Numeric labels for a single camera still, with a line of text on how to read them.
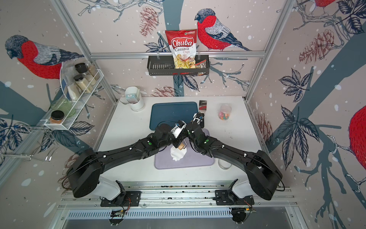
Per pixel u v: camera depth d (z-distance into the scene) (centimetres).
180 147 78
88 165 43
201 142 62
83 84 76
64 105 70
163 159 86
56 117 60
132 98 106
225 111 104
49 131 59
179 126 70
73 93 70
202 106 119
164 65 107
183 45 80
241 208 74
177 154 89
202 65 86
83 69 79
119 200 65
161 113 112
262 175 42
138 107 110
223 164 85
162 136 63
